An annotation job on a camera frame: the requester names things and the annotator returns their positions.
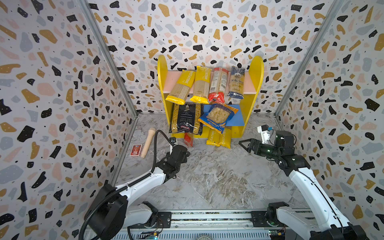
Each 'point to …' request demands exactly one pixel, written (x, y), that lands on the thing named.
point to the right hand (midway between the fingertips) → (243, 142)
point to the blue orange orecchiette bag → (217, 115)
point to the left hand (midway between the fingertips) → (180, 149)
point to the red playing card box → (136, 150)
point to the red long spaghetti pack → (188, 139)
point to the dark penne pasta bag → (184, 118)
